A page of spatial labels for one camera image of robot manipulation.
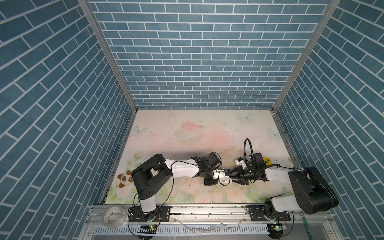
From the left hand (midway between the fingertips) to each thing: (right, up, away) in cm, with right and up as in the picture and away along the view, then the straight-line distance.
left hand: (216, 179), depth 85 cm
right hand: (+6, +2, -1) cm, 7 cm away
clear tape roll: (-55, -11, -14) cm, 57 cm away
